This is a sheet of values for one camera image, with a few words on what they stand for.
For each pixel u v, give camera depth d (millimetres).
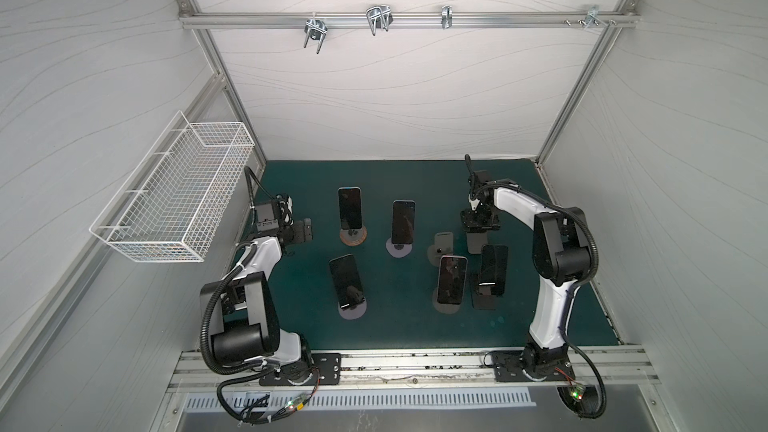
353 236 985
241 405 698
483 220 846
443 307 844
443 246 884
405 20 801
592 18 766
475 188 820
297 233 841
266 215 700
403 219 879
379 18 765
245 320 433
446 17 781
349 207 929
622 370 748
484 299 857
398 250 963
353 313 826
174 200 690
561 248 538
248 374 599
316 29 794
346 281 767
